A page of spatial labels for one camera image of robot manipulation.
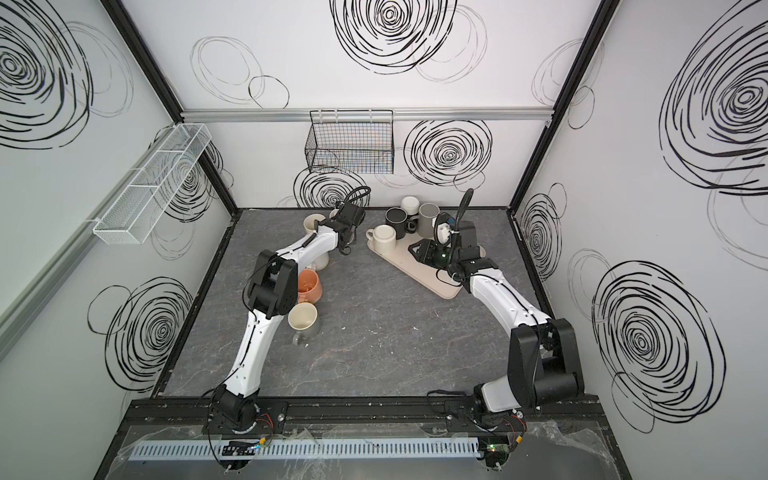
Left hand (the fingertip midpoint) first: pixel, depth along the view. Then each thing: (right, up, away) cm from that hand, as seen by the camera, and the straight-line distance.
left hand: (344, 232), depth 107 cm
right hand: (+22, -5, -22) cm, 32 cm away
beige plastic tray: (+28, -12, -32) cm, 44 cm away
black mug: (+19, +5, -1) cm, 20 cm away
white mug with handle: (+14, -2, -4) cm, 15 cm away
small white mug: (+24, +10, +3) cm, 26 cm away
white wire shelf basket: (-47, +4, -34) cm, 58 cm away
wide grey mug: (+29, +5, -2) cm, 30 cm away
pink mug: (-12, +3, -2) cm, 13 cm away
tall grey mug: (-9, -26, -20) cm, 34 cm away
